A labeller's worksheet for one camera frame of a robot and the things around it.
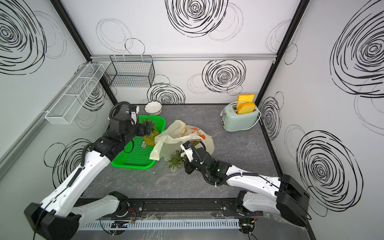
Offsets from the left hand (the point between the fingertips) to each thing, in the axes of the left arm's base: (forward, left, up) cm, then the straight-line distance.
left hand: (142, 121), depth 74 cm
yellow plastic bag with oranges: (+4, -16, -17) cm, 24 cm away
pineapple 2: (+1, 0, -18) cm, 19 cm away
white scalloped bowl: (+35, +7, -27) cm, 45 cm away
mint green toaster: (+14, -50, -15) cm, 54 cm away
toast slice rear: (+27, -60, -7) cm, 66 cm away
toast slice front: (+19, -59, -7) cm, 62 cm away
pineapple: (-11, -17, -21) cm, 29 cm away
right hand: (-14, -20, -13) cm, 28 cm away
